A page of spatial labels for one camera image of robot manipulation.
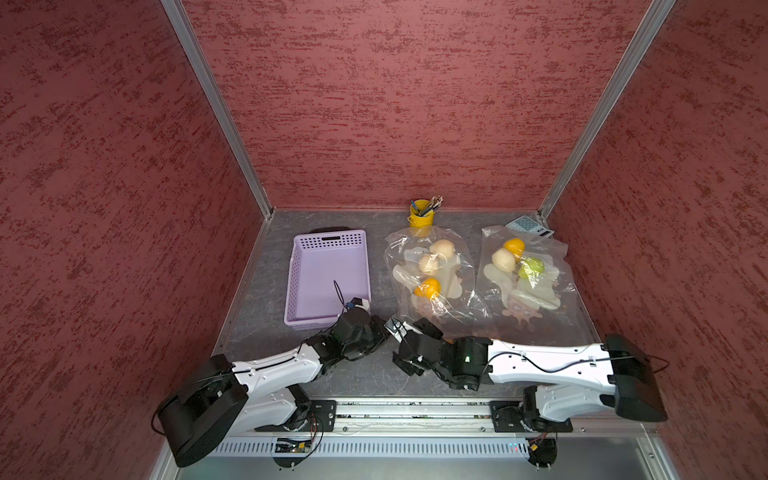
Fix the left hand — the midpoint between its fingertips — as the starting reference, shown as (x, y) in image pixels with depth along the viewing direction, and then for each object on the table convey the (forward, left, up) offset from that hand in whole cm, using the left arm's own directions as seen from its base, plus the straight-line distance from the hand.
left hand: (397, 333), depth 82 cm
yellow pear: (+15, -10, -1) cm, 18 cm away
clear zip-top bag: (+10, -19, -4) cm, 22 cm away
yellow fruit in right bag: (+33, -43, -2) cm, 54 cm away
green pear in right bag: (+23, -45, -1) cm, 51 cm away
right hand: (-4, -3, +4) cm, 7 cm away
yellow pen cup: (+42, -9, -2) cm, 43 cm away
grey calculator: (+47, -52, -6) cm, 71 cm away
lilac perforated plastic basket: (+22, +24, -3) cm, 33 cm away
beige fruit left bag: (+24, -10, -1) cm, 26 cm away
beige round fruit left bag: (+32, -16, -2) cm, 36 cm away
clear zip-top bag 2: (+17, -43, -6) cm, 47 cm away
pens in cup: (+42, -13, +10) cm, 45 cm away
